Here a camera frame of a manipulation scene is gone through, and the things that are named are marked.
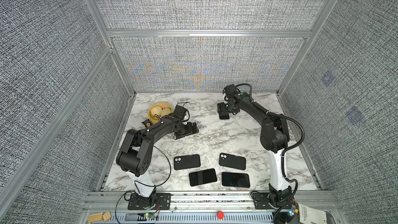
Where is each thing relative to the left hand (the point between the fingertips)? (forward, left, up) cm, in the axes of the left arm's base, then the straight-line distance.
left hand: (193, 133), depth 92 cm
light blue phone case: (+6, -18, +10) cm, 22 cm away
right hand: (+15, -21, +2) cm, 26 cm away
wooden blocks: (-38, +44, -4) cm, 58 cm away
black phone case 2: (-17, -21, -4) cm, 27 cm away
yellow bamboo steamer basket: (+17, +22, +2) cm, 28 cm away
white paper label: (-43, -50, -3) cm, 66 cm away
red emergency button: (-41, -11, -3) cm, 42 cm away
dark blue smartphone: (+6, -18, +9) cm, 21 cm away
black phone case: (-15, +4, -5) cm, 17 cm away
